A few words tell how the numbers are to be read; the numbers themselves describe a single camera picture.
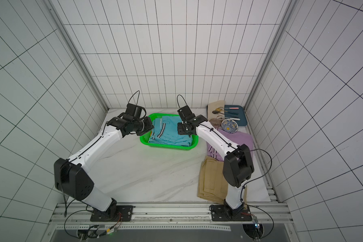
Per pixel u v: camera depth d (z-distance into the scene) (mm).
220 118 1111
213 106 1217
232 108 1191
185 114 670
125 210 731
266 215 658
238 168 462
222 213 724
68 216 657
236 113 1198
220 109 1178
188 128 618
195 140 902
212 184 795
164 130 985
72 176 415
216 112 1175
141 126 712
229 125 1067
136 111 645
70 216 657
